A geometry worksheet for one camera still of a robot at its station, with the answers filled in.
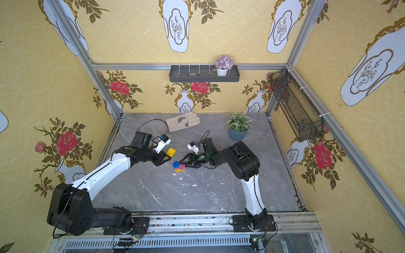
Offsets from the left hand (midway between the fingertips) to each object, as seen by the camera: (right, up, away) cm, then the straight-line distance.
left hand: (169, 156), depth 85 cm
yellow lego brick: (+4, -9, +5) cm, 12 cm away
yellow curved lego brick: (+1, +2, -2) cm, 3 cm away
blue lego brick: (+4, -5, +1) cm, 6 cm away
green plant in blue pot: (+39, +17, +10) cm, 44 cm away
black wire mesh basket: (+74, +17, 0) cm, 76 cm away
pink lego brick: (+6, -7, +4) cm, 10 cm away
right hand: (+8, -9, +6) cm, 13 cm away
